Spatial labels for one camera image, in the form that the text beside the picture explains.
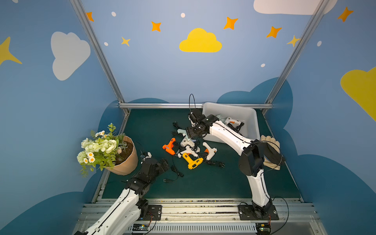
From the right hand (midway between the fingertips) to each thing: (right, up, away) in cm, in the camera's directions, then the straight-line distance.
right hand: (194, 130), depth 92 cm
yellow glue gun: (-1, -21, -2) cm, 21 cm away
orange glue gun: (-17, -13, +6) cm, 22 cm away
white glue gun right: (+12, -14, +4) cm, 19 cm away
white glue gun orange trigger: (+31, +6, +17) cm, 35 cm away
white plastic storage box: (+42, +11, +18) cm, 47 cm away
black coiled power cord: (-14, +4, +19) cm, 24 cm away
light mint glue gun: (+23, +8, +21) cm, 32 cm away
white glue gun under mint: (-3, -12, +7) cm, 14 cm away
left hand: (-19, -18, -7) cm, 27 cm away
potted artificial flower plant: (-37, -9, -26) cm, 46 cm away
